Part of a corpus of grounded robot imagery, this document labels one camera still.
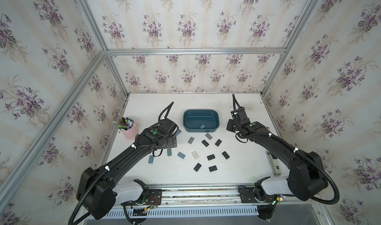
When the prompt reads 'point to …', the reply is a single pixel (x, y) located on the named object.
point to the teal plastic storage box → (193, 119)
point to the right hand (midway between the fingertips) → (233, 125)
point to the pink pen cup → (127, 127)
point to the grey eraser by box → (208, 136)
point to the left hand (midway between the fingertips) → (167, 143)
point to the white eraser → (195, 154)
